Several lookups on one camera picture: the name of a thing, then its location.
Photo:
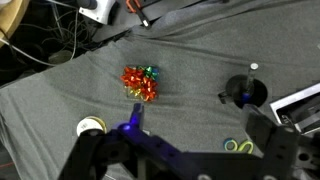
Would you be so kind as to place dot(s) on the black cup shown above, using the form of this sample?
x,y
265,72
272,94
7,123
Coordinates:
x,y
245,90

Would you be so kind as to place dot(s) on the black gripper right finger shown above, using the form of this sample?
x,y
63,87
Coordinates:
x,y
276,150

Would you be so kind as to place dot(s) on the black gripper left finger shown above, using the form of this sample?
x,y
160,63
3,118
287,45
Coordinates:
x,y
156,146

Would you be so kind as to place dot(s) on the white-rimmed black tray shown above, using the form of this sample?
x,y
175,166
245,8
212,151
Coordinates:
x,y
295,105

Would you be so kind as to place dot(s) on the silver-capped pen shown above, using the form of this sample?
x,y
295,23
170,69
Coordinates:
x,y
250,78

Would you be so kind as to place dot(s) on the white power adaptor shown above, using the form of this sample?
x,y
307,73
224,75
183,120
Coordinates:
x,y
98,10

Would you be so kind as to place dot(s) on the tan round object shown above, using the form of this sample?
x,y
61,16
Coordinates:
x,y
11,16

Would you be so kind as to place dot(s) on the green and blue scissors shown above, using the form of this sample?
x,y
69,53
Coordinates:
x,y
238,146

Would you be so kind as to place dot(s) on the grey tablecloth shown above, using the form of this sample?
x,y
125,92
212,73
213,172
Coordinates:
x,y
200,43

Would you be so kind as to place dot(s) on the white ribbon spool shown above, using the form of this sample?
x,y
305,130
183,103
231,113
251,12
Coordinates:
x,y
87,125

